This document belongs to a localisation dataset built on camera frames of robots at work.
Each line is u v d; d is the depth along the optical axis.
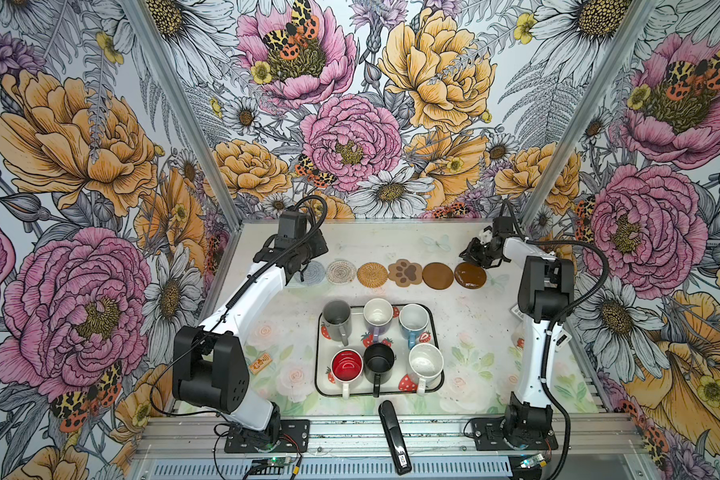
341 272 1.06
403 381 0.83
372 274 1.05
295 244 0.59
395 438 0.70
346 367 0.83
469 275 1.05
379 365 0.85
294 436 0.74
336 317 0.91
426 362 0.85
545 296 0.63
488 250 0.96
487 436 0.74
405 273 1.05
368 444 0.74
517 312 0.67
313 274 1.05
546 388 0.64
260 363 0.85
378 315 0.94
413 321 0.91
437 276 1.05
